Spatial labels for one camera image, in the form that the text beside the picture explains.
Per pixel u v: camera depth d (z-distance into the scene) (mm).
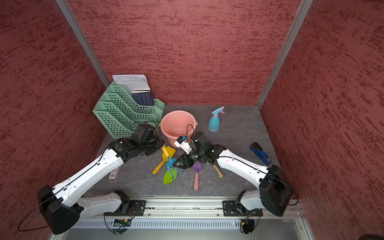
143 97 1071
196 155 654
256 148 929
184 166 659
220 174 825
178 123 1021
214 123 981
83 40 828
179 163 723
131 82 1025
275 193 413
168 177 848
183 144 687
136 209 739
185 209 757
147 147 616
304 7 712
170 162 739
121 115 940
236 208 664
